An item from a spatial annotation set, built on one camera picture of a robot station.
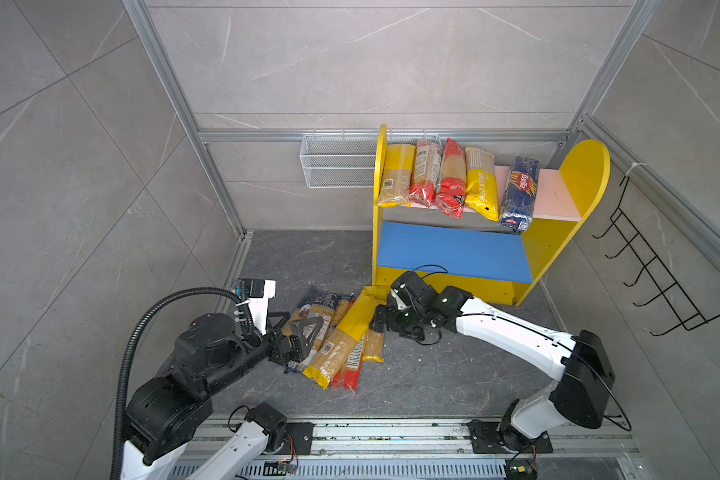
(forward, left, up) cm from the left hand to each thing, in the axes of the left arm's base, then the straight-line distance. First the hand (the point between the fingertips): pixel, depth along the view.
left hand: (306, 311), depth 56 cm
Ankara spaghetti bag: (+21, -5, -34) cm, 40 cm away
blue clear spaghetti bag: (+17, 0, -33) cm, 37 cm away
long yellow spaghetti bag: (+5, -5, -30) cm, 30 cm away
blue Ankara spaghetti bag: (+18, +8, -34) cm, 39 cm away
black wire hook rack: (+16, -79, -4) cm, 81 cm away
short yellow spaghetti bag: (+6, -14, -34) cm, 37 cm away
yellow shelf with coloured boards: (+31, -50, -23) cm, 63 cm away
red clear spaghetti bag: (-2, -6, -33) cm, 33 cm away
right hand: (+7, -16, -23) cm, 29 cm away
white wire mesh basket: (+62, -8, -7) cm, 63 cm away
